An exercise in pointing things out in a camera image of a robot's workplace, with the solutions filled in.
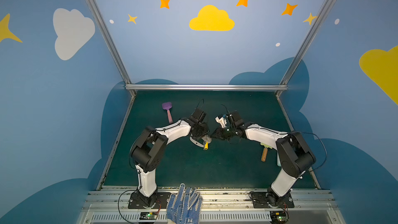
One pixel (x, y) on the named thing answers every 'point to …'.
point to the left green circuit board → (148, 215)
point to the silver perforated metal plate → (206, 138)
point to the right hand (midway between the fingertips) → (211, 135)
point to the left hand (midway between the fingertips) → (211, 133)
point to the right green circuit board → (278, 217)
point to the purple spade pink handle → (168, 106)
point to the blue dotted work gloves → (185, 207)
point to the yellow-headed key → (205, 145)
